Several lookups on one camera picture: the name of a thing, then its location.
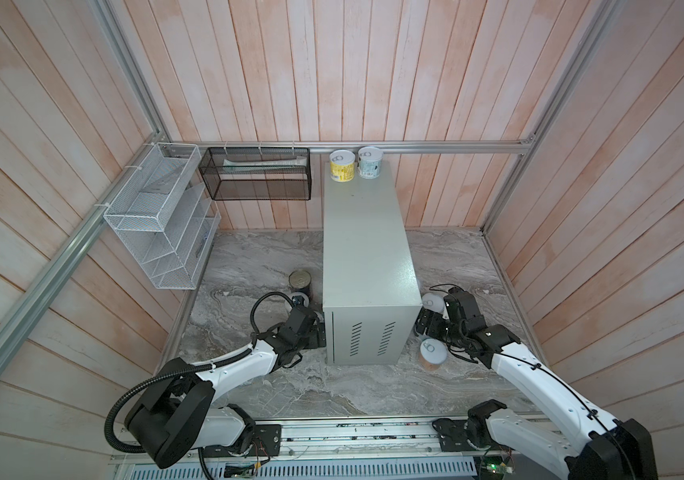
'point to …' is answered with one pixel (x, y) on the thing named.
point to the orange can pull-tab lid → (432, 354)
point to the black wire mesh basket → (257, 173)
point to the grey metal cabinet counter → (371, 303)
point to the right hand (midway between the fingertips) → (426, 321)
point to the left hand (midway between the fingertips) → (311, 336)
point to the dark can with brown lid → (300, 281)
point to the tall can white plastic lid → (306, 299)
